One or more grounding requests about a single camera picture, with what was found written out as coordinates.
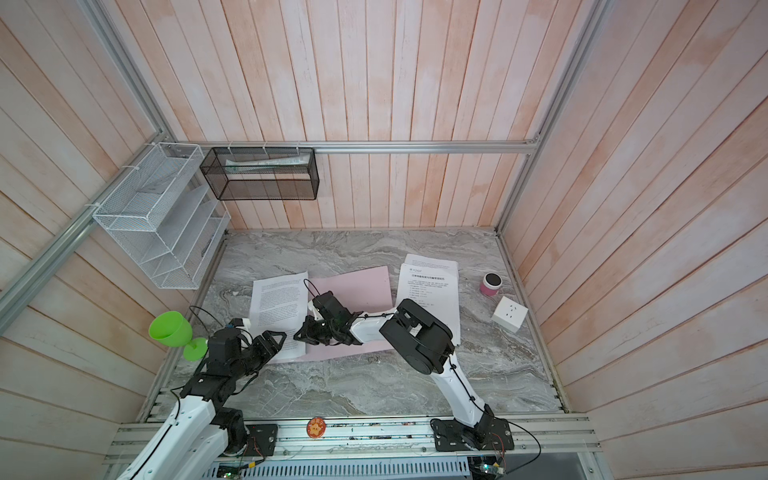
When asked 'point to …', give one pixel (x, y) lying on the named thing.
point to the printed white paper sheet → (281, 304)
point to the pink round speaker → (492, 281)
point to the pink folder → (362, 291)
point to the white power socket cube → (510, 314)
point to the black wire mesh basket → (262, 173)
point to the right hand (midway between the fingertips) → (292, 338)
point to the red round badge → (316, 427)
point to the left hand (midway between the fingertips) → (281, 345)
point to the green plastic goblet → (172, 328)
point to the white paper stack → (431, 284)
